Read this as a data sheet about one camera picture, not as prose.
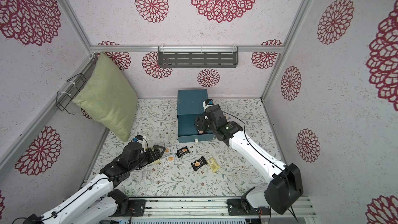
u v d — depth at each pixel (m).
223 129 0.55
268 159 0.44
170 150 0.92
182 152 0.91
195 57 0.95
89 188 0.49
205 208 0.76
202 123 0.69
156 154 0.71
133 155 0.61
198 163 0.87
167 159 0.88
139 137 0.74
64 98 0.73
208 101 0.69
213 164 0.87
